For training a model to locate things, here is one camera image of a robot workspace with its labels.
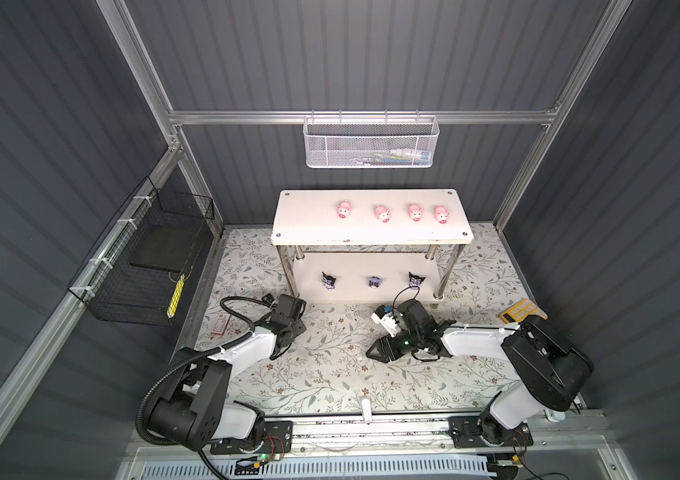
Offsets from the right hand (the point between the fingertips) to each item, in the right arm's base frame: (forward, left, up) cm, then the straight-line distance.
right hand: (376, 353), depth 86 cm
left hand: (+9, +25, +1) cm, 27 cm away
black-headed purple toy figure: (+20, 0, +8) cm, 22 cm away
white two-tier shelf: (+43, -2, -2) cm, 43 cm away
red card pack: (+9, +49, +1) cm, 50 cm away
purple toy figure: (+19, -13, +9) cm, 25 cm away
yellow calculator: (+15, -48, -2) cm, 50 cm away
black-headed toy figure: (+19, +14, +10) cm, 26 cm away
